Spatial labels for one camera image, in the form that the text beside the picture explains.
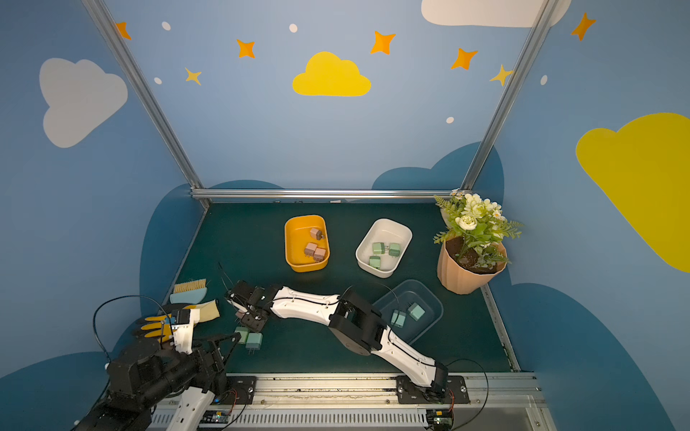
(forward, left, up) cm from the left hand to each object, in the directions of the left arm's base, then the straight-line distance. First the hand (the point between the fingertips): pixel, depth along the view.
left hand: (230, 332), depth 63 cm
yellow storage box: (+47, -6, -22) cm, 53 cm away
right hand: (+13, +2, -20) cm, 24 cm away
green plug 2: (+40, -46, -21) cm, 64 cm away
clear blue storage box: (+15, -49, -20) cm, 55 cm away
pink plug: (+46, -15, -20) cm, 52 cm away
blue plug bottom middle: (+3, 0, -19) cm, 20 cm away
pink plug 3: (+36, -17, -20) cm, 45 cm away
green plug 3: (+35, -38, -21) cm, 56 cm away
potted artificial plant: (+29, -66, 0) cm, 73 cm away
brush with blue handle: (+20, +28, -22) cm, 41 cm away
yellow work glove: (-3, +9, +12) cm, 15 cm away
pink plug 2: (+39, -13, -21) cm, 46 cm away
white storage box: (+49, -43, -21) cm, 68 cm away
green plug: (+40, -40, -21) cm, 60 cm away
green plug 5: (+6, +5, -20) cm, 22 cm away
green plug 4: (+13, -45, -21) cm, 51 cm away
